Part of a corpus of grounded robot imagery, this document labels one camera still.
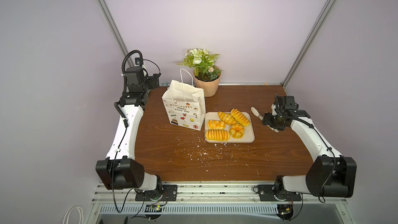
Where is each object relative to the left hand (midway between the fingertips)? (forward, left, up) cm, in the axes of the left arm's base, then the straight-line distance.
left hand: (147, 73), depth 75 cm
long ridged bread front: (-17, -37, -34) cm, 53 cm away
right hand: (-9, -68, -22) cm, 72 cm away
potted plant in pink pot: (+24, -30, -22) cm, 44 cm away
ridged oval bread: (-4, -51, -34) cm, 61 cm away
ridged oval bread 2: (-4, -43, -34) cm, 55 cm away
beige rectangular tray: (-15, -56, -37) cm, 69 cm away
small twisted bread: (-10, -36, -32) cm, 49 cm away
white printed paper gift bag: (-10, -19, -12) cm, 24 cm away
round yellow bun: (-14, -48, -34) cm, 60 cm away
